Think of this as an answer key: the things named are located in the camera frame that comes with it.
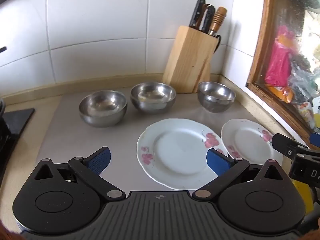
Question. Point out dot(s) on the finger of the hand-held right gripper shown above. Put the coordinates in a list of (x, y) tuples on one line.
[(315, 140), (285, 143)]

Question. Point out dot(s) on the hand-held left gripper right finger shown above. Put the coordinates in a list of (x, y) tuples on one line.
[(218, 162)]

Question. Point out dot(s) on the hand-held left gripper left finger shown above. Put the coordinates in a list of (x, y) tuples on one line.
[(100, 160)]

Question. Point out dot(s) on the small white floral plate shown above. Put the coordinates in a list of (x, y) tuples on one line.
[(250, 140)]

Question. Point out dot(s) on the large white floral plate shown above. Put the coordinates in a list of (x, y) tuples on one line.
[(180, 152)]

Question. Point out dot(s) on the large steel bowl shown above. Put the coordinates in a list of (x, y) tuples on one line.
[(102, 108)]

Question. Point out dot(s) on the yellow object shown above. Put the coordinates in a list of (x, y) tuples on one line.
[(303, 197)]

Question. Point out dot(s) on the grey mat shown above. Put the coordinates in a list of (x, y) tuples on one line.
[(70, 140)]

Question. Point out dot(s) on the orange packet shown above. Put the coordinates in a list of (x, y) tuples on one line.
[(282, 92)]

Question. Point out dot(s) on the small steel bowl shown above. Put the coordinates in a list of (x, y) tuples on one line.
[(216, 97)]

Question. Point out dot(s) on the medium steel bowl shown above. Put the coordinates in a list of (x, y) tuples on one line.
[(152, 97)]

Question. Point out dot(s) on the pink plastic bag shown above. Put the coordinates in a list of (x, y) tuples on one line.
[(281, 60)]

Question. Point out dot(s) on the wooden knife block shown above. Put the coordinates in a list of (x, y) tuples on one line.
[(190, 60)]

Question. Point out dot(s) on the black scissors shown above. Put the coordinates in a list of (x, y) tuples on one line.
[(218, 42)]

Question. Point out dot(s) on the wooden window frame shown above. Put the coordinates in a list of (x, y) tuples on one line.
[(260, 50)]

